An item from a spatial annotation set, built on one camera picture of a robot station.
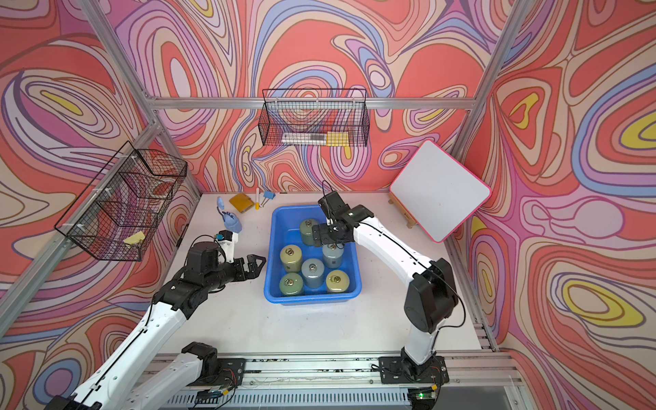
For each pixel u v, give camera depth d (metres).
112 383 0.41
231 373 0.72
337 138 0.82
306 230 0.97
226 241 0.69
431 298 0.45
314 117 0.84
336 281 0.82
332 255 0.91
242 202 1.15
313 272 0.85
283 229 1.02
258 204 1.15
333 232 0.59
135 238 0.72
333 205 0.65
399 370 0.73
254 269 0.69
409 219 1.05
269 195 1.20
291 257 0.88
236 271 0.68
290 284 0.82
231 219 1.00
